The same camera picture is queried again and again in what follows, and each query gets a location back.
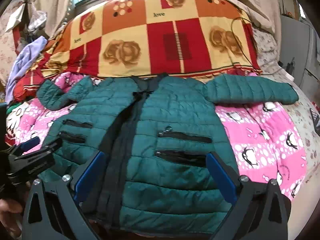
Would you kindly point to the person's left hand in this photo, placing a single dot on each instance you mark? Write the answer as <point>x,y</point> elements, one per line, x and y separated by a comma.
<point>8,217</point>

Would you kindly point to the white printed cloth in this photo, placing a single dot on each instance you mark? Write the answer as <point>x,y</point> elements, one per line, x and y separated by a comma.
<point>16,118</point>

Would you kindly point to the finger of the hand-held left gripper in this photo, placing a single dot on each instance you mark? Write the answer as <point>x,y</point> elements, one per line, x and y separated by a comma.
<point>40,162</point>
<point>30,143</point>

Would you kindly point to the white cabinet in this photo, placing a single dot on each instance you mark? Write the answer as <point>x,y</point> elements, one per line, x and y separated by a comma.
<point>300,45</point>

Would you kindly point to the silvery plastic bag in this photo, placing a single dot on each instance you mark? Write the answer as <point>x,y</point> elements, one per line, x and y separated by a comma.
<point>37,20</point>

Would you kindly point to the lavender cloth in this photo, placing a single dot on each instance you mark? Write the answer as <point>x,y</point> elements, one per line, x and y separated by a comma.
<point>23,57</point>

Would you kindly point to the rose-patterned checked blanket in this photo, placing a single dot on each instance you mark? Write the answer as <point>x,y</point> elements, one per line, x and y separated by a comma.
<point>155,47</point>

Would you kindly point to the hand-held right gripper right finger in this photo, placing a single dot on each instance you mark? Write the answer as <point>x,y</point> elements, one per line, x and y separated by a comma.
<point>223,177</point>

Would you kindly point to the beige curtain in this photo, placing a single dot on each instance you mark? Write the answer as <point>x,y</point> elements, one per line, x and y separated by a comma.
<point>257,2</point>
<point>50,2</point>

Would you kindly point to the pink penguin blanket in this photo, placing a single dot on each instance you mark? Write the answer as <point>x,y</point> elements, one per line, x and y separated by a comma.
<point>255,135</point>

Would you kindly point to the red striped cloth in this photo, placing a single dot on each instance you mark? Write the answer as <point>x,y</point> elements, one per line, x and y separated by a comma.
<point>27,86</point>

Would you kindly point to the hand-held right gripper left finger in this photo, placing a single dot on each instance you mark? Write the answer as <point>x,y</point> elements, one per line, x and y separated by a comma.
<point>92,176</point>

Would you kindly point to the green puffer jacket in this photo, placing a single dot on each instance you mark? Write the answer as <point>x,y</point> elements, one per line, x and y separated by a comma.
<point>150,120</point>

